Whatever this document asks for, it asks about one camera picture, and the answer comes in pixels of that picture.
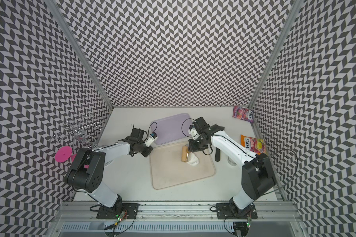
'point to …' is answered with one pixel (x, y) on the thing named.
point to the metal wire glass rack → (83, 132)
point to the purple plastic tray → (171, 128)
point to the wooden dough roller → (185, 152)
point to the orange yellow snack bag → (257, 145)
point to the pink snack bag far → (243, 113)
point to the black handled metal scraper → (217, 154)
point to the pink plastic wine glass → (64, 153)
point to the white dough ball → (193, 159)
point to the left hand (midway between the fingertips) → (149, 150)
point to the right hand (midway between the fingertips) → (191, 151)
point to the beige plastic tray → (168, 170)
